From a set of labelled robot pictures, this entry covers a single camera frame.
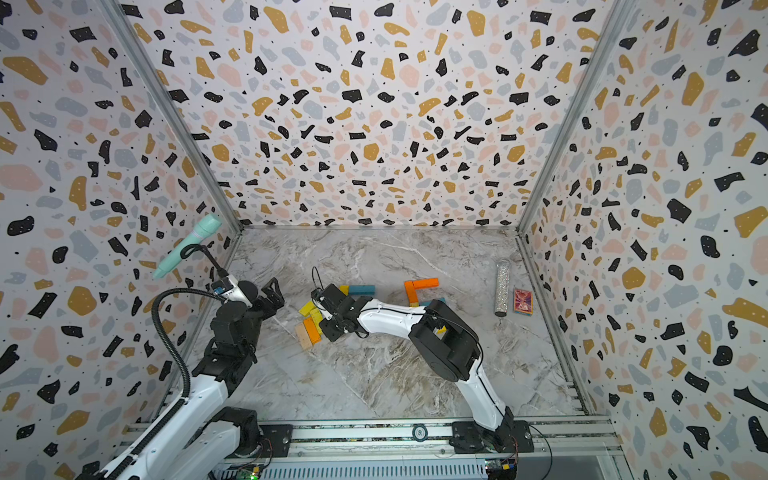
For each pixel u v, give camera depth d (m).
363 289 1.03
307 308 0.97
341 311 0.71
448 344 0.52
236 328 0.59
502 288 1.00
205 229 0.76
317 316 0.95
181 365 0.52
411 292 1.03
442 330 0.58
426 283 1.05
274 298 0.73
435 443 0.75
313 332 0.92
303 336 0.90
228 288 0.67
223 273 0.90
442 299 1.01
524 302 1.00
